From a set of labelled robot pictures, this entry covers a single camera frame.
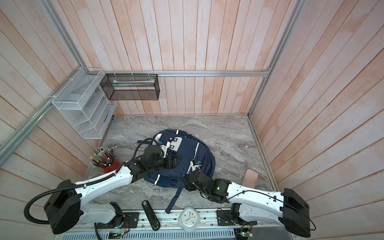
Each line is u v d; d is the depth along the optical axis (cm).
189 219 72
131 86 104
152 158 62
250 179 87
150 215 72
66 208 40
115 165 84
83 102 69
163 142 73
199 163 69
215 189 56
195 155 86
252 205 49
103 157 80
